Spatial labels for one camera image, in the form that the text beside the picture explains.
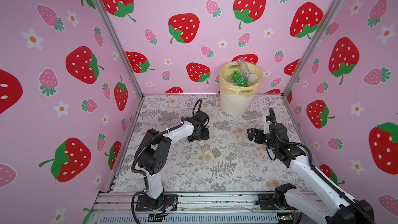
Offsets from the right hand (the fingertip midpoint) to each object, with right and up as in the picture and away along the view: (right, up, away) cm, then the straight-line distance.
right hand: (254, 130), depth 82 cm
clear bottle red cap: (+3, +31, +13) cm, 34 cm away
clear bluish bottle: (-1, +38, +19) cm, 42 cm away
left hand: (-27, -6, +12) cm, 30 cm away
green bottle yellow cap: (-5, +34, +22) cm, 40 cm away
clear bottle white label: (-26, -11, +9) cm, 30 cm away
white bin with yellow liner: (-7, +17, +15) cm, 24 cm away
